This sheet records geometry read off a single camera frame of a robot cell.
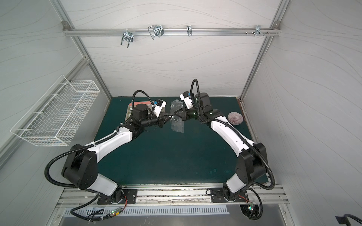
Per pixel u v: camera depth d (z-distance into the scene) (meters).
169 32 0.79
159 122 0.72
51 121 0.66
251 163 0.43
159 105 0.71
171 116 0.78
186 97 0.70
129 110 1.11
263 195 0.75
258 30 0.76
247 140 0.46
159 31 0.75
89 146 0.47
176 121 0.77
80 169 0.43
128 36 0.78
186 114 0.69
